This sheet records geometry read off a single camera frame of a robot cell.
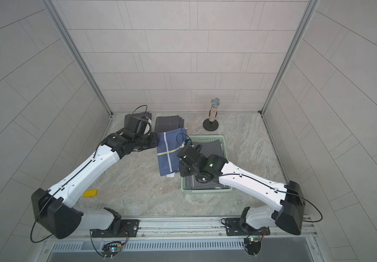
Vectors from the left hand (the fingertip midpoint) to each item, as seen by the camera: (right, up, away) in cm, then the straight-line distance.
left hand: (164, 139), depth 78 cm
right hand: (+9, -12, -5) cm, 16 cm away
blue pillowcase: (+3, -2, -1) cm, 3 cm away
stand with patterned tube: (+26, +7, +30) cm, 40 cm away
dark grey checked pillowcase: (-18, +14, +35) cm, 42 cm away
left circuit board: (-19, -44, -13) cm, 49 cm away
